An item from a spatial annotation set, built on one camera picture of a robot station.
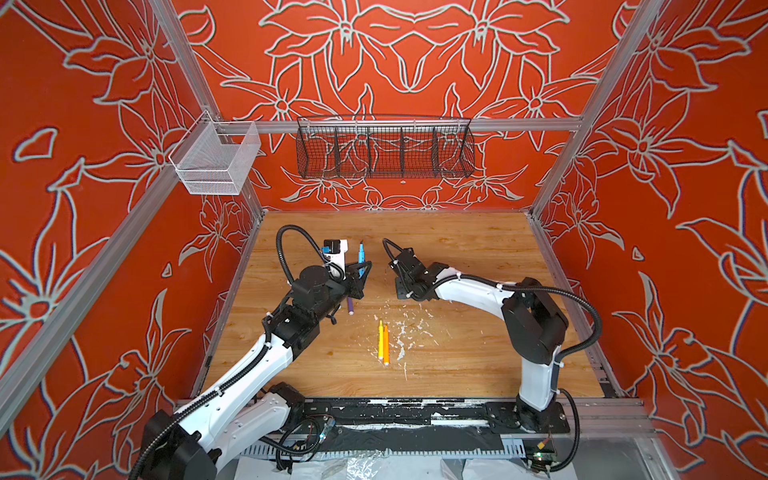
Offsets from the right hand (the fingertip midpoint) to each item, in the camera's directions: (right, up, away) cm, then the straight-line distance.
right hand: (399, 286), depth 92 cm
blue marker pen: (-11, +10, -22) cm, 26 cm away
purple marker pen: (-16, -6, +2) cm, 17 cm away
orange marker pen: (-4, -16, -8) cm, 18 cm away
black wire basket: (-4, +46, +5) cm, 46 cm away
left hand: (-9, +9, -20) cm, 24 cm away
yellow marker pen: (-6, -15, -7) cm, 17 cm away
